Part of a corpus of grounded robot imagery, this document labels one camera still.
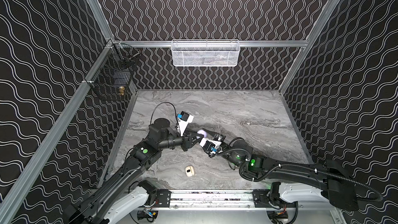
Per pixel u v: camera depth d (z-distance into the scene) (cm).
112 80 93
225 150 49
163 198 76
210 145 53
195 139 66
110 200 42
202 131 65
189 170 82
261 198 75
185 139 58
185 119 60
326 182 42
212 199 76
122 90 83
